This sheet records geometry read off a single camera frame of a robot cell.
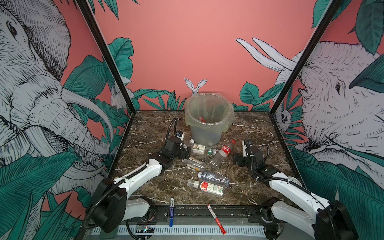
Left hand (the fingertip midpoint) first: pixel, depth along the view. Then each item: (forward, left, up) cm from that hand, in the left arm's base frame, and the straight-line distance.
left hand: (184, 144), depth 85 cm
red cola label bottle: (-1, -25, -9) cm, 26 cm away
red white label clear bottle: (+6, -4, -10) cm, 12 cm away
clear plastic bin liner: (+26, -17, +2) cm, 31 cm away
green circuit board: (-39, +19, -12) cm, 44 cm away
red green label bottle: (-23, -14, -6) cm, 28 cm away
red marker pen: (-40, -18, -12) cm, 46 cm away
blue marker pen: (-32, +6, -11) cm, 35 cm away
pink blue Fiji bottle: (+21, -12, -2) cm, 24 cm away
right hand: (-5, -32, -2) cm, 32 cm away
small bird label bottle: (0, -17, -9) cm, 20 cm away
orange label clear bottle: (-8, -7, -12) cm, 16 cm away
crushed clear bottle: (-17, -18, -9) cm, 27 cm away
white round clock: (-20, -61, -9) cm, 65 cm away
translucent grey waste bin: (+12, -15, -9) cm, 21 cm away
